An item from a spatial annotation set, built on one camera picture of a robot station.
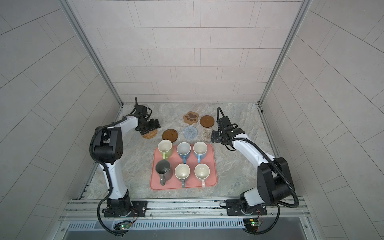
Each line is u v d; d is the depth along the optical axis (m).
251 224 0.68
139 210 0.70
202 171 0.82
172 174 0.81
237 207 0.72
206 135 0.99
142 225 0.68
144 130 0.87
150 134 0.99
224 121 0.67
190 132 0.99
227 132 0.65
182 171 0.82
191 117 1.08
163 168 0.82
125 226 0.65
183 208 0.73
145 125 0.86
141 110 0.82
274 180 0.42
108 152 0.53
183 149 0.88
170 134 0.98
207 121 1.05
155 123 0.92
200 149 0.89
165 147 0.89
